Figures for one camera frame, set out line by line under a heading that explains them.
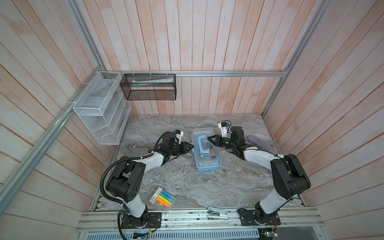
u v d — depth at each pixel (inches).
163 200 31.1
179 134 33.5
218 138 31.4
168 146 28.7
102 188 16.8
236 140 28.3
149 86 41.0
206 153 34.7
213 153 34.4
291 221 29.5
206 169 35.3
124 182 18.5
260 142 39.5
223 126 32.4
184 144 31.9
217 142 31.4
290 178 18.5
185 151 31.4
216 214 29.3
